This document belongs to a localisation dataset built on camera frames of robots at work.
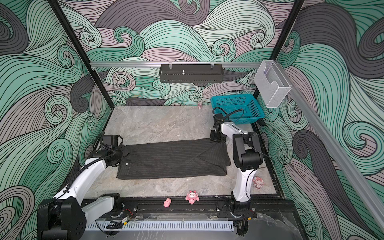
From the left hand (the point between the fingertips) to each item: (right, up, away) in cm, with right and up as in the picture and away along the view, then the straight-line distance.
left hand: (125, 150), depth 85 cm
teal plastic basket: (+80, +27, +36) cm, 92 cm away
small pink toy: (+26, -24, -12) cm, 37 cm away
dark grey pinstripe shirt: (+28, -7, +5) cm, 29 cm away
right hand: (+55, +5, +14) cm, 57 cm away
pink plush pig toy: (+39, -21, -11) cm, 46 cm away
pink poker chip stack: (+46, +30, +31) cm, 63 cm away
